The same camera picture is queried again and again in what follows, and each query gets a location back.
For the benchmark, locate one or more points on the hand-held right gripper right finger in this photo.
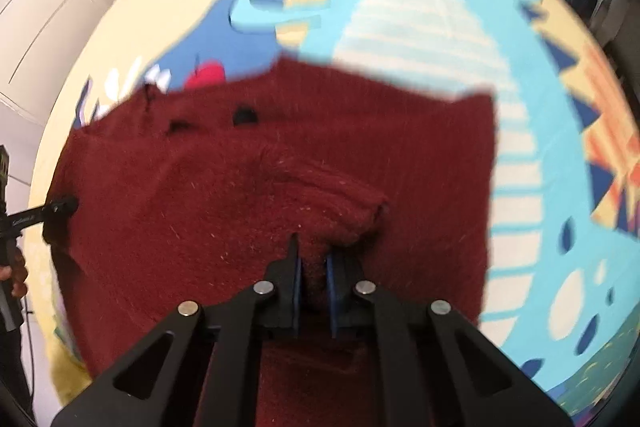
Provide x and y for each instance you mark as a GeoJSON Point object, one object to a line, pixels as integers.
{"type": "Point", "coordinates": [331, 292]}

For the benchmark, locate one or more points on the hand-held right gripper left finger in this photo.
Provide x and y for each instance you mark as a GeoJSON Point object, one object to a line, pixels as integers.
{"type": "Point", "coordinates": [296, 292]}

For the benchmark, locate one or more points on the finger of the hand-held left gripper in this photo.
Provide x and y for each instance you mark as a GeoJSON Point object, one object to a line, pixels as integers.
{"type": "Point", "coordinates": [50, 210]}

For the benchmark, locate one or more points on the dark red knitted sweater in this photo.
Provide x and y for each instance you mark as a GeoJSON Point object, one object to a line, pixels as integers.
{"type": "Point", "coordinates": [200, 187]}

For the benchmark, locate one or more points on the person's left hand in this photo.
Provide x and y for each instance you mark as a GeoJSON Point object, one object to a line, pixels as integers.
{"type": "Point", "coordinates": [19, 274]}

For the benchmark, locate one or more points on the yellow dinosaur print blanket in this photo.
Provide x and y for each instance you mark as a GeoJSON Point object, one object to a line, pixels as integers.
{"type": "Point", "coordinates": [540, 157]}

